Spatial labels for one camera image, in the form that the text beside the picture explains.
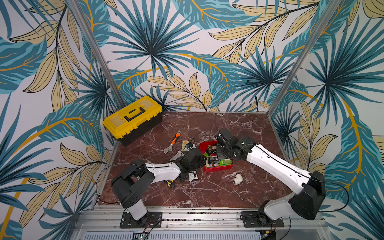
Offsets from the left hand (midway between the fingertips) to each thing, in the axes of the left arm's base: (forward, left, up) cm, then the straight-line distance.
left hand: (205, 160), depth 88 cm
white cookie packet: (+6, +17, -4) cm, 18 cm away
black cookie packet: (-16, +12, +15) cm, 25 cm away
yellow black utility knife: (-12, +20, -5) cm, 24 cm away
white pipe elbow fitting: (-10, -18, -3) cm, 21 cm away
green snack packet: (+1, -12, -2) cm, 12 cm away
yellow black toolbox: (+21, +44, +11) cm, 50 cm away
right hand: (0, -7, +11) cm, 13 cm away
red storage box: (0, -5, -3) cm, 5 cm away
